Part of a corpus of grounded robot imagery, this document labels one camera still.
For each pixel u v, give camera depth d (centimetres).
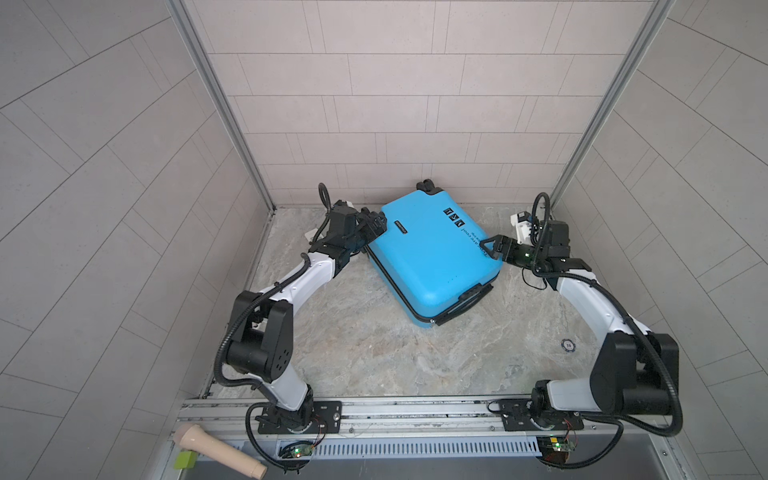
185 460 65
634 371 41
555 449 68
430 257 79
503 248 74
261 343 44
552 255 65
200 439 65
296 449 65
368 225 77
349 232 69
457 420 71
